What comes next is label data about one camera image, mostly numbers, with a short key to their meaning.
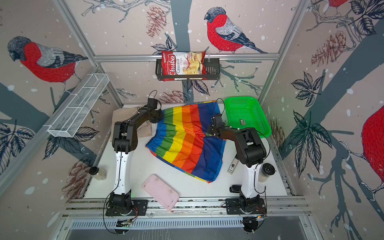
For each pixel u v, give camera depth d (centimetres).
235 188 78
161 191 76
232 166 84
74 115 74
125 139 65
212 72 95
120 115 110
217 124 82
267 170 74
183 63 88
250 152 53
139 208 73
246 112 116
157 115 98
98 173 77
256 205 68
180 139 95
